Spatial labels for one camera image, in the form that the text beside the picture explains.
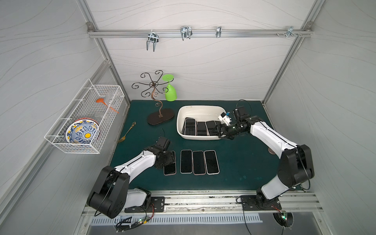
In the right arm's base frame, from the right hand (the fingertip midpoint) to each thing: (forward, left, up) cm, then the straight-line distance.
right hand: (215, 134), depth 83 cm
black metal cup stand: (+23, +35, -11) cm, 43 cm away
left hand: (-12, +26, -14) cm, 32 cm away
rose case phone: (-16, +26, -14) cm, 33 cm away
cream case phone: (-12, +1, -13) cm, 18 cm away
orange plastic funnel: (+8, +62, +18) cm, 65 cm away
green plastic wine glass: (+26, +29, +6) cm, 39 cm away
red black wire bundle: (-43, +44, -15) cm, 63 cm away
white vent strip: (-41, +47, -16) cm, 65 cm away
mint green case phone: (-11, +17, -15) cm, 25 cm away
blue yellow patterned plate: (-13, +60, +20) cm, 65 cm away
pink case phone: (-11, +9, -15) cm, 21 cm away
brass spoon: (+2, +62, -14) cm, 63 cm away
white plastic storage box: (+25, +20, -9) cm, 34 cm away
